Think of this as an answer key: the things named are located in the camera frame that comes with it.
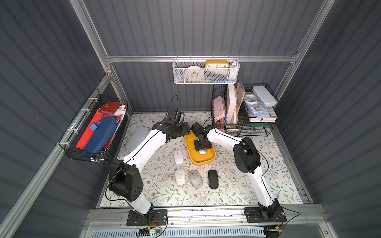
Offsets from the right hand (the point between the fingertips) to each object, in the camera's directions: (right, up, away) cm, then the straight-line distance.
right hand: (204, 149), depth 99 cm
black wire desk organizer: (+26, +27, -2) cm, 38 cm away
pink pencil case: (+11, +29, +7) cm, 32 cm away
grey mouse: (-6, -14, -16) cm, 22 cm away
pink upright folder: (+22, +35, -7) cm, 42 cm away
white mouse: (-17, -4, -5) cm, 18 cm away
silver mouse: (-1, -1, -2) cm, 3 cm away
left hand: (-11, +14, -14) cm, 22 cm away
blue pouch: (-49, +13, -31) cm, 59 cm away
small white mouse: (-15, -14, -14) cm, 25 cm away
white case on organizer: (+40, +40, +4) cm, 57 cm away
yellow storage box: (-6, -4, -7) cm, 10 cm away
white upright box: (+17, +30, -7) cm, 35 cm away
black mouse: (+4, -15, -14) cm, 21 cm away
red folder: (-54, +25, -19) cm, 62 cm away
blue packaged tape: (+32, +28, -5) cm, 43 cm away
